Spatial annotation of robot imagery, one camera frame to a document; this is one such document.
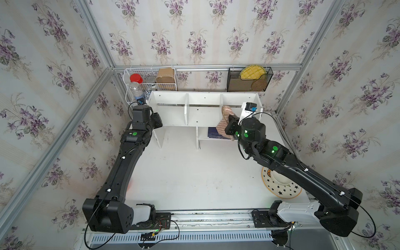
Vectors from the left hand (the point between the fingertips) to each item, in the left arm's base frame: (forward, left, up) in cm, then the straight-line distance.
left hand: (159, 116), depth 77 cm
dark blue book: (+2, -29, -16) cm, 33 cm away
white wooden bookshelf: (+9, -22, -4) cm, 24 cm away
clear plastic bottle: (+18, +15, +4) cm, 24 cm away
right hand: (-8, -34, +8) cm, 35 cm away
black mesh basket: (+30, -43, -1) cm, 53 cm away
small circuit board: (-47, +4, -33) cm, 57 cm away
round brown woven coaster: (+29, -59, -1) cm, 65 cm away
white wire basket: (+36, +13, +1) cm, 39 cm away
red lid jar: (+29, +18, +3) cm, 34 cm away
